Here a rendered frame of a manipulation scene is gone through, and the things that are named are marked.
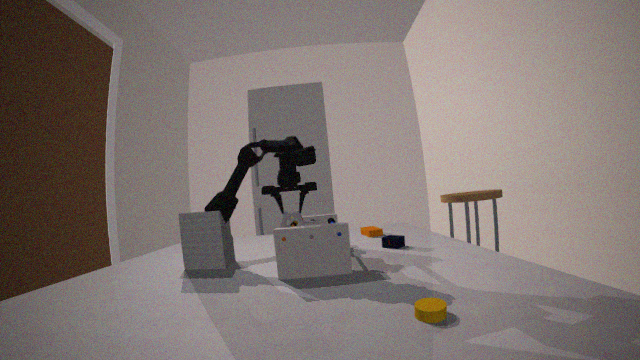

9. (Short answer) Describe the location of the yellow short cylinder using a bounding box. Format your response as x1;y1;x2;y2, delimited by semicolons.
414;297;447;323

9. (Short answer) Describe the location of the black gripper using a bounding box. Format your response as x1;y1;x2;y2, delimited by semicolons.
261;167;317;215

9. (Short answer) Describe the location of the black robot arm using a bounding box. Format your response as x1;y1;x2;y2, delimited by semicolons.
204;136;316;223

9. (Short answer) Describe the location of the orange rectangular block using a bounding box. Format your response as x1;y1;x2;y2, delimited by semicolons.
360;226;383;237

